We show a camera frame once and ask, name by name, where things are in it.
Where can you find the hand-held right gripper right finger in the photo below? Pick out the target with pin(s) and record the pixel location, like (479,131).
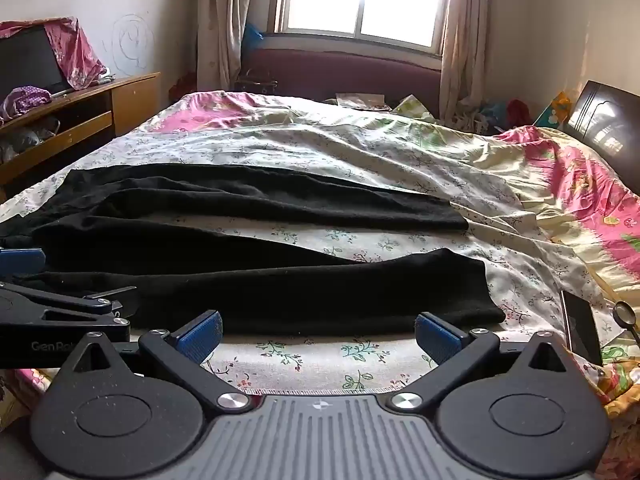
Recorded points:
(440,340)

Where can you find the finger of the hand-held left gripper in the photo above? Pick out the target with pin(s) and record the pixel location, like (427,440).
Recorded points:
(65,302)
(22,261)

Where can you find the television under pink cloth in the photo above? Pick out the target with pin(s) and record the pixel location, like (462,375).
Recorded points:
(75,55)

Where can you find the wooden desk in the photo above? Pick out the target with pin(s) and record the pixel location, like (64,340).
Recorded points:
(135,100)

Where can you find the purple dotted cloth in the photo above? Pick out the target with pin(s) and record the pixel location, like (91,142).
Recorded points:
(25,97)

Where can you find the black monitor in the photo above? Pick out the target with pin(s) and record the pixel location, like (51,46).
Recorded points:
(25,65)

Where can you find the green printed white cloth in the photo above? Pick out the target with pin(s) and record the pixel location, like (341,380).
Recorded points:
(412,107)

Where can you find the white floral bed sheet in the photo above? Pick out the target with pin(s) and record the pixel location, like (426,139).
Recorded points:
(310,355)

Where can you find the white woven basket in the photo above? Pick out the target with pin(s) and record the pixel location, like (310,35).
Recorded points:
(467,122)

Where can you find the purple upholstered bench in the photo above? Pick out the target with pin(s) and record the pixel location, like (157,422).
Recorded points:
(340,72)

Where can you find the beige curtain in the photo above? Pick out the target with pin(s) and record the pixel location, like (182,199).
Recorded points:
(465,35)
(220,20)

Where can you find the dark wooden headboard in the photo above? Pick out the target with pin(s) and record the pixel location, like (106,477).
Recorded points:
(605,120)

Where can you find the window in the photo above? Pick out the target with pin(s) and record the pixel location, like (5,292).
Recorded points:
(360,0)

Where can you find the black pants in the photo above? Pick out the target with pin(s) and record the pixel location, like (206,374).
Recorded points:
(250,285)

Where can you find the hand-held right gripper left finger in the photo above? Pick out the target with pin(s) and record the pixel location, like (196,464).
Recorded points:
(200,337)

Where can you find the black smartphone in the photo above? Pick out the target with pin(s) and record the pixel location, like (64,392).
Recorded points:
(582,327)

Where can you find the blue plastic bag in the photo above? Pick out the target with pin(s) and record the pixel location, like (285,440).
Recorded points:
(251,40)

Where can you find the grey crumpled bag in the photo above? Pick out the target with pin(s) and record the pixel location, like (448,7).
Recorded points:
(27,140)

